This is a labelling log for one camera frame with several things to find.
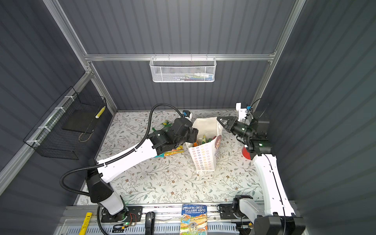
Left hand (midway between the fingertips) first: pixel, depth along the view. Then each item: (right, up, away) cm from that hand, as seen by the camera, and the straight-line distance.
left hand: (194, 129), depth 74 cm
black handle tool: (-21, -45, -8) cm, 51 cm away
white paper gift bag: (+5, -10, -2) cm, 12 cm away
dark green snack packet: (-23, +1, +34) cm, 41 cm away
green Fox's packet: (+6, -7, +15) cm, 18 cm away
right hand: (+11, +4, -8) cm, 14 cm away
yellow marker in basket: (-53, +10, +8) cm, 55 cm away
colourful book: (0, -44, -5) cm, 44 cm away
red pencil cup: (+35, -17, +21) cm, 44 cm away
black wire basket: (-66, -2, -5) cm, 66 cm away
